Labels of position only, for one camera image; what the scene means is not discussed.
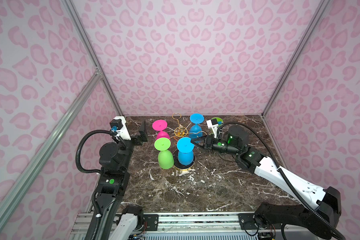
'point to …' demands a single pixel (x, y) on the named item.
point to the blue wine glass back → (195, 130)
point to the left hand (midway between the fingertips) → (133, 119)
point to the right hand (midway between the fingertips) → (192, 142)
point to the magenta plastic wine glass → (160, 125)
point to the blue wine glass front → (185, 148)
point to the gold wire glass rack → (182, 131)
